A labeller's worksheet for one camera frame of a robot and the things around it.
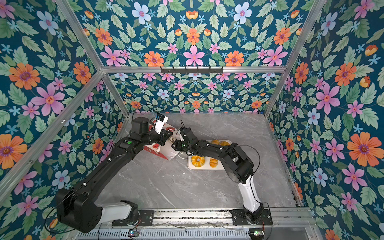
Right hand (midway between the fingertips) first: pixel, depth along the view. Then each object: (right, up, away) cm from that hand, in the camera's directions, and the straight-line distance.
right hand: (173, 144), depth 92 cm
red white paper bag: (-6, -5, +4) cm, 9 cm away
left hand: (+4, +10, -16) cm, 19 cm away
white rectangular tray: (+21, -14, 0) cm, 25 cm away
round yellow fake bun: (+33, 0, +7) cm, 34 cm away
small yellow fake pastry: (+25, -11, -1) cm, 28 cm away
